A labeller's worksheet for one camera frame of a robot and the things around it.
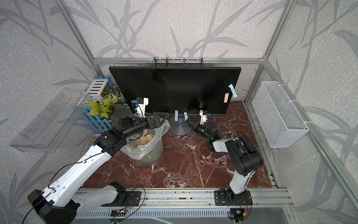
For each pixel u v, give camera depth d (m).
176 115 0.86
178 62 0.94
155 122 0.57
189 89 0.93
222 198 0.72
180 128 1.05
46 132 0.64
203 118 0.83
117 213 0.70
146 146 0.65
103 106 0.87
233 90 0.69
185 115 0.86
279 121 0.62
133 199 0.73
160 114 0.59
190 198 0.75
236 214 0.77
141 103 0.58
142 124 0.58
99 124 0.92
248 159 0.48
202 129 0.79
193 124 0.81
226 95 0.75
